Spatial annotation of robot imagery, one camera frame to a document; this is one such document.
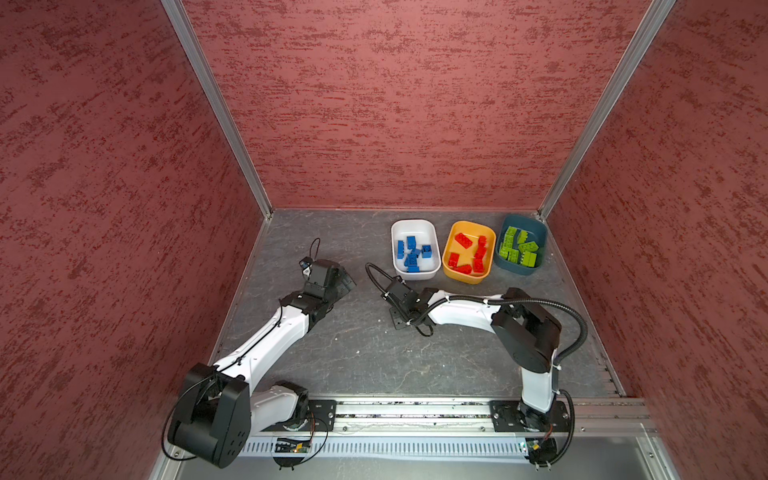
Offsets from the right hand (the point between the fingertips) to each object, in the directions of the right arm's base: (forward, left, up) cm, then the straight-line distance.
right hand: (401, 321), depth 91 cm
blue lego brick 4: (+25, -6, +2) cm, 26 cm away
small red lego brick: (+21, -20, +3) cm, 29 cm away
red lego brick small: (+31, -25, +2) cm, 40 cm away
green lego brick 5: (+23, -42, +1) cm, 48 cm away
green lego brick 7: (+24, -39, +2) cm, 46 cm away
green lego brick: (+32, -43, +3) cm, 54 cm away
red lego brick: (+19, -28, +2) cm, 34 cm away
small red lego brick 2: (+24, -30, +4) cm, 38 cm away
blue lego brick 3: (+24, -10, +4) cm, 27 cm away
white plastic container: (+35, -11, +3) cm, 37 cm away
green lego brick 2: (+31, -48, +3) cm, 57 cm away
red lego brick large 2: (+17, -23, +3) cm, 28 cm away
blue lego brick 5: (+18, -5, +3) cm, 19 cm away
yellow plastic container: (+25, -26, +1) cm, 36 cm away
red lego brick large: (+30, -32, +2) cm, 44 cm away
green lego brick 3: (+26, -40, +3) cm, 48 cm away
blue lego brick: (+27, -1, +3) cm, 27 cm away
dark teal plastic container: (+34, -55, +1) cm, 65 cm away
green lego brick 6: (+21, -46, +3) cm, 51 cm away
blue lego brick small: (+22, -5, +3) cm, 22 cm away
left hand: (+6, +18, +10) cm, 22 cm away
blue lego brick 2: (+29, -5, +4) cm, 29 cm away
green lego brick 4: (+28, -49, +1) cm, 56 cm away
